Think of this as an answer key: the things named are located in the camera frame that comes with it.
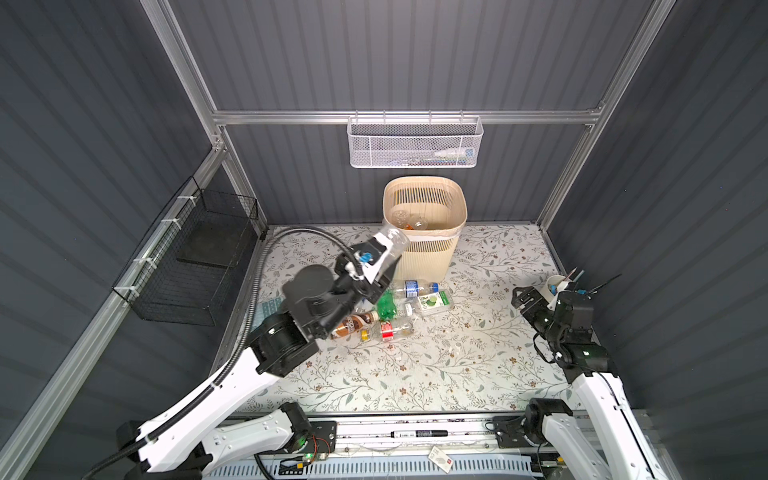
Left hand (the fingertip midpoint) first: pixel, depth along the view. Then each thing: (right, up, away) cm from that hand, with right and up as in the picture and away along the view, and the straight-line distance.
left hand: (386, 244), depth 56 cm
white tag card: (+13, -50, +13) cm, 54 cm away
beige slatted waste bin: (+16, +13, +48) cm, 52 cm away
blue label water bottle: (+9, -13, +40) cm, 43 cm away
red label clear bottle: (0, -24, +30) cm, 39 cm away
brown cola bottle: (-10, -23, +33) cm, 41 cm away
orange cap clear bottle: (+7, +9, +42) cm, 44 cm away
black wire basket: (-50, -5, +17) cm, 53 cm away
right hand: (+37, -14, +22) cm, 46 cm away
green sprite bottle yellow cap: (-1, -18, +35) cm, 39 cm away
